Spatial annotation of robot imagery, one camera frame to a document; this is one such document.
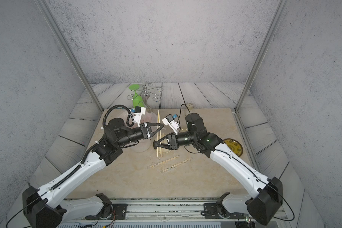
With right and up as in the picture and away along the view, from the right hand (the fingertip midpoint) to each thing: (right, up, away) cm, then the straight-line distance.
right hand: (158, 145), depth 61 cm
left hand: (+3, +8, 0) cm, 8 cm away
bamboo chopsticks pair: (+1, -1, 0) cm, 1 cm away
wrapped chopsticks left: (-4, -17, +30) cm, 34 cm away
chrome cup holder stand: (-11, +29, +30) cm, 43 cm away
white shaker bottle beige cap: (+19, +22, +50) cm, 57 cm away
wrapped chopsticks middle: (0, -20, +27) cm, 33 cm away
